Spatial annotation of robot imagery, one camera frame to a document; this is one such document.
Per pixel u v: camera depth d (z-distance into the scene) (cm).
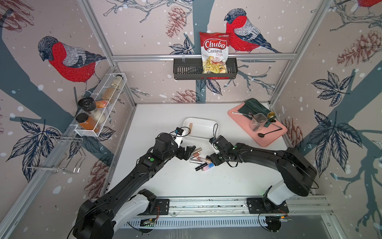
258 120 98
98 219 38
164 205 73
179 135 68
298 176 44
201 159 90
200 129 106
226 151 68
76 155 68
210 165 86
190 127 106
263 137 100
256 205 73
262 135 101
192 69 107
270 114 97
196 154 92
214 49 83
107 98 75
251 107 117
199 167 86
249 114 98
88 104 63
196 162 88
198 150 93
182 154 69
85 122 60
